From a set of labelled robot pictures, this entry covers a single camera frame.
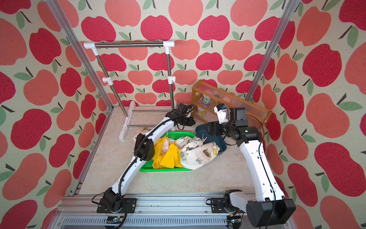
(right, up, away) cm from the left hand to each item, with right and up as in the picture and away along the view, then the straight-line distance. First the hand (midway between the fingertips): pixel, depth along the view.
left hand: (196, 125), depth 102 cm
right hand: (+6, 0, -28) cm, 28 cm away
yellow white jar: (+5, +10, +10) cm, 15 cm away
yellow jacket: (-19, -16, -21) cm, 33 cm away
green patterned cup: (+7, +19, -1) cm, 20 cm away
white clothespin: (+5, -10, -2) cm, 12 cm away
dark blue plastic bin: (+3, -3, 0) cm, 4 cm away
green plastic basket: (-30, -23, -21) cm, 43 cm away
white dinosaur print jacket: (-4, -14, -24) cm, 28 cm away
